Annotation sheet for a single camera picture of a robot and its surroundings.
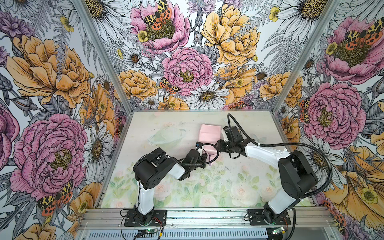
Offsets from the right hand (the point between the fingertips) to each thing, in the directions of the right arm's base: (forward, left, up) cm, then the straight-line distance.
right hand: (218, 150), depth 91 cm
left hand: (-1, +7, -8) cm, 11 cm away
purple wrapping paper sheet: (+11, +4, -1) cm, 12 cm away
